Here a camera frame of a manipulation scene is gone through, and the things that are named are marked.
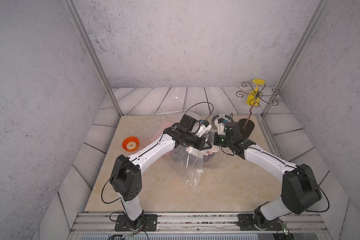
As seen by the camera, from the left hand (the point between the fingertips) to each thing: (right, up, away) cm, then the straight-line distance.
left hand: (213, 147), depth 76 cm
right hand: (-3, +5, +8) cm, 10 cm away
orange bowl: (-52, +2, +26) cm, 58 cm away
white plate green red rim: (+19, +16, +42) cm, 49 cm away
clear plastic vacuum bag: (-9, -8, +3) cm, 13 cm away
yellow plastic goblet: (+26, +27, +12) cm, 40 cm away
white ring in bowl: (-49, -2, +23) cm, 54 cm away
